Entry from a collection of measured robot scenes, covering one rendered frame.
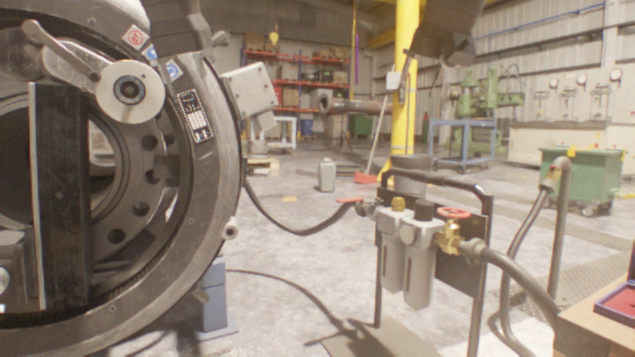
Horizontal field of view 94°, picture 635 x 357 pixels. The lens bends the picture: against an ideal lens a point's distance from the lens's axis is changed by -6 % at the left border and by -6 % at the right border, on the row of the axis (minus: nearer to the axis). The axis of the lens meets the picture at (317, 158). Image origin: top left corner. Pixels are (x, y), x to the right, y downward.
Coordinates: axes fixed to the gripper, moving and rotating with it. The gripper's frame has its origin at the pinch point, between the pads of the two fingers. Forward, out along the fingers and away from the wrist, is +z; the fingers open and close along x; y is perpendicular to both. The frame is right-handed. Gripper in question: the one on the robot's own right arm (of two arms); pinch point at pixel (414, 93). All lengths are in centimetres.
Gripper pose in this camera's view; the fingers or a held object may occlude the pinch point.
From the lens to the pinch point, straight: 53.8
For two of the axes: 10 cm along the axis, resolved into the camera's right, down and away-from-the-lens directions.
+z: -2.0, 8.6, 4.7
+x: 9.7, 1.2, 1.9
